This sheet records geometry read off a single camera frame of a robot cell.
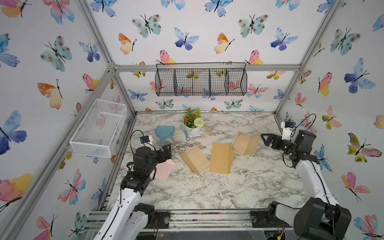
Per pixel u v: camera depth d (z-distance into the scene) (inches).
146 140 25.9
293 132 27.2
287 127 27.7
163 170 35.9
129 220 22.9
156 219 28.7
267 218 27.2
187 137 42.3
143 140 25.9
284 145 27.5
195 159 37.7
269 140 28.5
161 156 26.7
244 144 40.1
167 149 28.2
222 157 37.7
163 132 42.9
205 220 29.7
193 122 37.6
